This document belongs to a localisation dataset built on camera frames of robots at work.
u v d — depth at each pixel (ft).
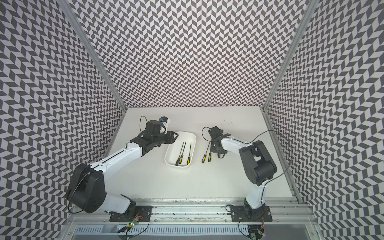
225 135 2.36
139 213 2.33
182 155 3.05
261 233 2.24
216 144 2.32
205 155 3.07
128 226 2.23
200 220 2.37
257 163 1.62
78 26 2.57
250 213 2.11
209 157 3.00
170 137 2.47
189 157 3.01
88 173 1.51
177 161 2.92
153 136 2.18
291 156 2.96
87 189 1.37
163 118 2.53
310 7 2.20
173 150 3.15
